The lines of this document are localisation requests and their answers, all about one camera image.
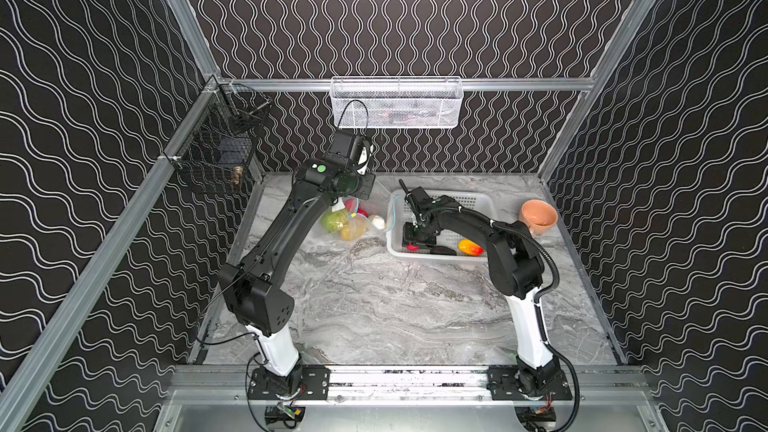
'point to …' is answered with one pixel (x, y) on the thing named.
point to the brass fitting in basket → (238, 170)
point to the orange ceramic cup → (539, 216)
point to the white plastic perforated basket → (399, 213)
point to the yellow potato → (354, 229)
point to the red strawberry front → (412, 248)
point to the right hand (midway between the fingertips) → (410, 245)
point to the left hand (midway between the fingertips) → (371, 181)
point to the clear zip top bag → (382, 202)
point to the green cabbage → (334, 221)
